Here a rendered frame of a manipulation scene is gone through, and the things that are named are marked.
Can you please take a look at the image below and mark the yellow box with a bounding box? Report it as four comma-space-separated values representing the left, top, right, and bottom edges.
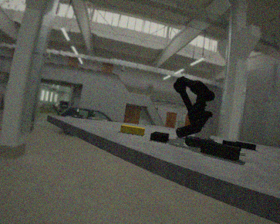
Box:
120, 124, 145, 135

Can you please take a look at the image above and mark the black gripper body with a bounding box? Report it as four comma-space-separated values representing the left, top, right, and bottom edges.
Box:
187, 101, 212, 117

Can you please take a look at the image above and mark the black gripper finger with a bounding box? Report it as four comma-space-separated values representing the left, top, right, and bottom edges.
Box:
199, 116, 210, 128
189, 115, 199, 124

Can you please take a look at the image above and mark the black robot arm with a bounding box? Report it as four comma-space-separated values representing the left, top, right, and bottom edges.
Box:
173, 76, 215, 112

